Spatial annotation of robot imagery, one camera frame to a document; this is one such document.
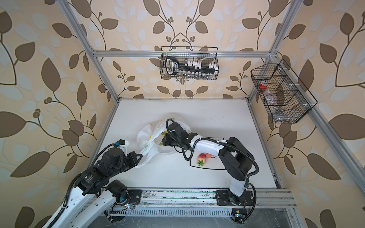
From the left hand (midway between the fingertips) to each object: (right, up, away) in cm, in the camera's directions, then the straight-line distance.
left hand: (144, 155), depth 73 cm
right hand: (+6, +5, +11) cm, 14 cm away
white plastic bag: (+2, +7, +3) cm, 8 cm away
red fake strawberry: (+30, -5, +10) cm, 32 cm away
